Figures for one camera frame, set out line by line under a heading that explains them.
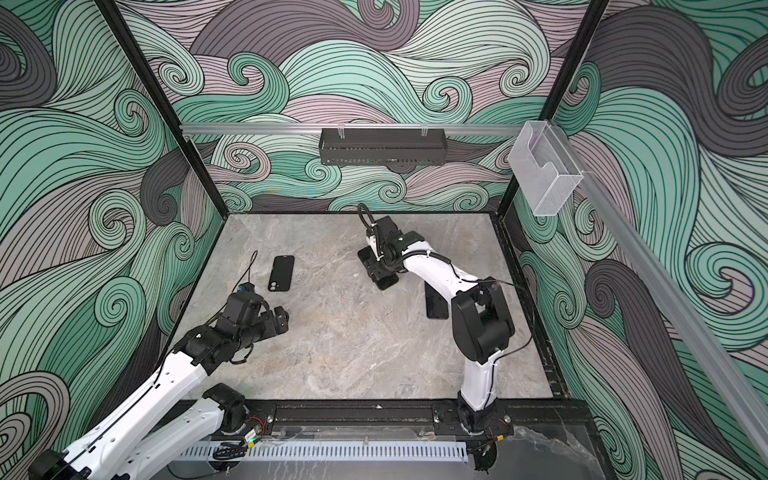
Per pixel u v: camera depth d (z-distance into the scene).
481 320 0.48
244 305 0.59
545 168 0.79
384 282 0.84
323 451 0.70
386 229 0.71
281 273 1.02
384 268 0.79
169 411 0.48
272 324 0.71
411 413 0.75
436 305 0.94
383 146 0.95
